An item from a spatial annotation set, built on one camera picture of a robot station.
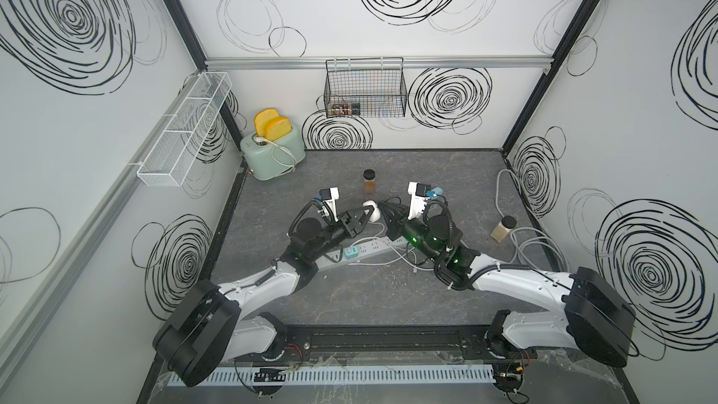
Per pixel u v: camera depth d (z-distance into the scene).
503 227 0.88
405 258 0.87
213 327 0.41
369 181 1.01
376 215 0.73
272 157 1.02
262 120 1.02
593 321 0.41
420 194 0.65
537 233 0.96
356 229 0.68
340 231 0.69
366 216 0.74
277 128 1.00
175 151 0.74
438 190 1.05
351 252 0.83
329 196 0.71
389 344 0.75
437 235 0.57
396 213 0.68
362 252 0.88
